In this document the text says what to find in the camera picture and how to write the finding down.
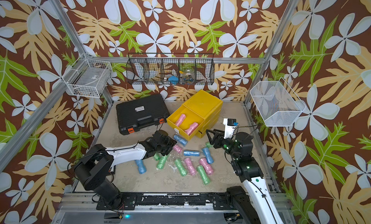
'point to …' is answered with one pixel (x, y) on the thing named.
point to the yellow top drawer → (186, 122)
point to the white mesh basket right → (277, 103)
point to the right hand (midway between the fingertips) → (209, 130)
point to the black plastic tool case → (145, 112)
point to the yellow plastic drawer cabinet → (206, 105)
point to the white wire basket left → (87, 77)
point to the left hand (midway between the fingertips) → (178, 142)
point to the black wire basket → (170, 68)
